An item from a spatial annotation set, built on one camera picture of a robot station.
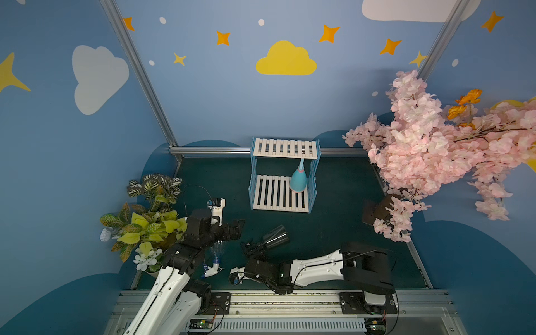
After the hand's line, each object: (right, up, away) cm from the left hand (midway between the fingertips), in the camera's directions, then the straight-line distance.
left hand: (233, 217), depth 76 cm
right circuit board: (+51, -37, -4) cm, 63 cm away
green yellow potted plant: (-25, -1, -10) cm, 27 cm away
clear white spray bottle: (-7, -13, +4) cm, 15 cm away
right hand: (+7, -14, +6) cm, 17 cm away
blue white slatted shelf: (+16, +7, +28) cm, 33 cm away
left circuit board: (-11, -37, -5) cm, 38 cm away
